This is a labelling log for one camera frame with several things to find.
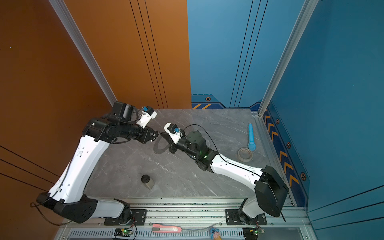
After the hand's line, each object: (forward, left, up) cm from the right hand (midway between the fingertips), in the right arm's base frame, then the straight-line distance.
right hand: (161, 133), depth 68 cm
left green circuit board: (-34, +20, -33) cm, 52 cm away
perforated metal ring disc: (-3, +1, -5) cm, 6 cm away
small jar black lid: (-14, +10, -22) cm, 28 cm away
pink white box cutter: (-33, +3, -32) cm, 46 cm away
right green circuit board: (-35, -42, -34) cm, 64 cm away
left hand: (0, +2, 0) cm, 2 cm away
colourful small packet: (-35, -24, -30) cm, 52 cm away
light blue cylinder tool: (+12, -52, -29) cm, 61 cm away
